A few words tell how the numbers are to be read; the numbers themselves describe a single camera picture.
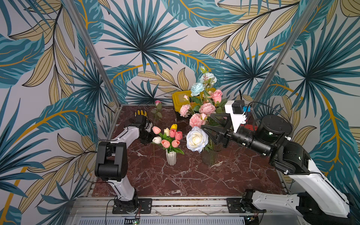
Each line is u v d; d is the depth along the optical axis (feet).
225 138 1.34
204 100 2.18
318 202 1.30
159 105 3.50
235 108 1.24
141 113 3.67
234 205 2.42
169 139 2.20
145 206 2.40
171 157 2.56
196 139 1.64
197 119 1.89
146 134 2.62
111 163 1.52
